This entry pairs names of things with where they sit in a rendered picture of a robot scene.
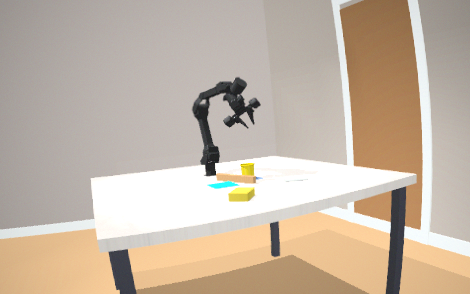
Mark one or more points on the light brown wooden plank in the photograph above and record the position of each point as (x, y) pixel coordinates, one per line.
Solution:
(247, 179)

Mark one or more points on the yellow cup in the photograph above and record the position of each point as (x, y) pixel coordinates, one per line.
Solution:
(247, 169)

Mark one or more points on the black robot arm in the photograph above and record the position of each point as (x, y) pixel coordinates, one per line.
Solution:
(231, 90)

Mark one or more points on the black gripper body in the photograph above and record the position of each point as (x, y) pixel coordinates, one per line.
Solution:
(240, 110)

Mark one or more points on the yellow rectangular block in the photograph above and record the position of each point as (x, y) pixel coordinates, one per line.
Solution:
(242, 194)

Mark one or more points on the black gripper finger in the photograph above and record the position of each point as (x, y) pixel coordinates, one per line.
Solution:
(237, 119)
(250, 111)

